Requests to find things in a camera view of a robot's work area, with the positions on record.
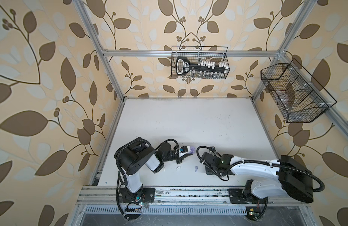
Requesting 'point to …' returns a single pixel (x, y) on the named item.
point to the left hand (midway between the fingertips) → (191, 150)
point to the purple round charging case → (193, 149)
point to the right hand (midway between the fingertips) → (209, 170)
